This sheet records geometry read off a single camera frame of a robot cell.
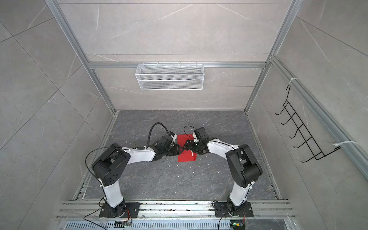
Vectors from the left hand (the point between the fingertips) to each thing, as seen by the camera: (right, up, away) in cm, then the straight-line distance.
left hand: (183, 146), depth 93 cm
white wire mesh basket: (-10, +49, +7) cm, 50 cm away
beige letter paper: (+6, -5, +2) cm, 8 cm away
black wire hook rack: (+57, +4, -35) cm, 67 cm away
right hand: (+3, 0, +1) cm, 3 cm away
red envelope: (+2, -6, 0) cm, 6 cm away
